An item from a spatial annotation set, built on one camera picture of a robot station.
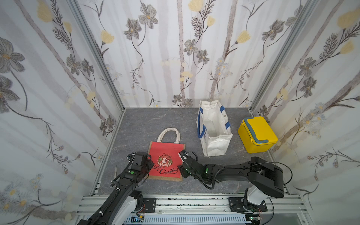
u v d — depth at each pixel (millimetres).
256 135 860
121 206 525
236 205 730
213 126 1078
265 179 441
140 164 637
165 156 918
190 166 619
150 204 733
